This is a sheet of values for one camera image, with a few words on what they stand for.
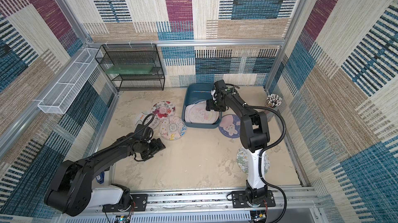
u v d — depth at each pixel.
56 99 0.70
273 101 0.89
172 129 0.99
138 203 0.73
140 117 1.05
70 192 0.41
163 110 1.08
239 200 0.73
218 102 0.82
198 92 1.18
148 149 0.75
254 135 0.55
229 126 1.00
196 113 1.04
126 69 1.06
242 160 0.86
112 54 1.00
